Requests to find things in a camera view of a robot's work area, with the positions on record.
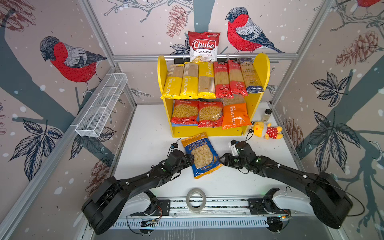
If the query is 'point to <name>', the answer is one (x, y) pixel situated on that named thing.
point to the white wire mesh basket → (96, 116)
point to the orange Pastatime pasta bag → (234, 115)
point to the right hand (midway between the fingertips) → (219, 163)
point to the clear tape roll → (188, 197)
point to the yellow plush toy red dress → (261, 129)
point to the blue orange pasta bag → (206, 160)
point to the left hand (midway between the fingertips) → (191, 158)
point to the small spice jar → (266, 116)
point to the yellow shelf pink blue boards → (190, 131)
